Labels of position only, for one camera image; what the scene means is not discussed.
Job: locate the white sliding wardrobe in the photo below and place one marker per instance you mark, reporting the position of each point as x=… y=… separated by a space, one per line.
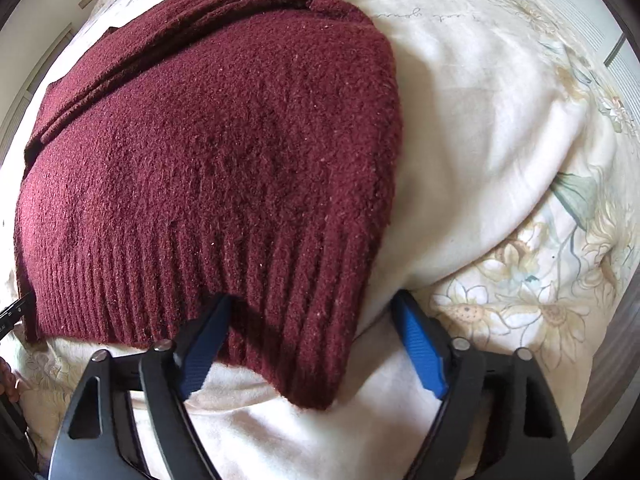
x=595 y=15

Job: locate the dark red knit sweater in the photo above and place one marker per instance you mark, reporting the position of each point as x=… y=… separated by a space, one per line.
x=215 y=160

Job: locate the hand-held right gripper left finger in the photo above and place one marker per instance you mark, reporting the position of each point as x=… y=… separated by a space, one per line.
x=200 y=355

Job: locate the person's left hand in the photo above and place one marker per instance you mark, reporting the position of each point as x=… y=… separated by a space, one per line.
x=7 y=380

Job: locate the wall socket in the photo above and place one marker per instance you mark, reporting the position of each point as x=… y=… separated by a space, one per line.
x=86 y=0

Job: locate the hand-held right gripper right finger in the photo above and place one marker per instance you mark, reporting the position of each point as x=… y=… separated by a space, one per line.
x=420 y=345

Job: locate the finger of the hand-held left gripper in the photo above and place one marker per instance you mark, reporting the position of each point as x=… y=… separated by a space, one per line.
x=15 y=312

